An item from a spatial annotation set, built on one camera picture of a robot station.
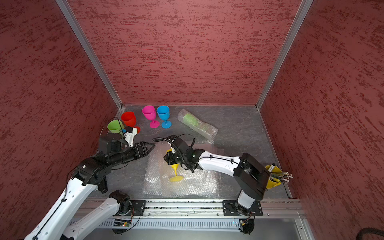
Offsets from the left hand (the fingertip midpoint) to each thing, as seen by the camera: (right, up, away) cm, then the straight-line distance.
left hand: (150, 150), depth 68 cm
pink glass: (-11, +20, +33) cm, 40 cm away
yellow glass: (+11, -17, +11) cm, 23 cm away
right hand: (+4, -9, +11) cm, 15 cm away
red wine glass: (-21, +15, +23) cm, 35 cm away
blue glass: (0, +19, +28) cm, 34 cm away
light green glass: (+18, +14, +34) cm, 41 cm away
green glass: (-29, +11, +22) cm, 38 cm away
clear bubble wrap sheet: (0, -20, +13) cm, 24 cm away
